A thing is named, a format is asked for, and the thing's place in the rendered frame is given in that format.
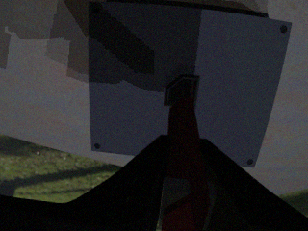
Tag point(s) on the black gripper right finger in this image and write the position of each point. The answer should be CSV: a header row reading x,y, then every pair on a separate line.
x,y
242,203

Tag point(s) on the dark red peg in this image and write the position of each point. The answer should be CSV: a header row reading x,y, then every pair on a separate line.
x,y
188,197

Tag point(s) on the dark grey flat panel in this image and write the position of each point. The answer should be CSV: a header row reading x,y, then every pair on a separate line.
x,y
146,55

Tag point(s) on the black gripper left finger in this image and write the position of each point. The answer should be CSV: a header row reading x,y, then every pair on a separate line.
x,y
130,200

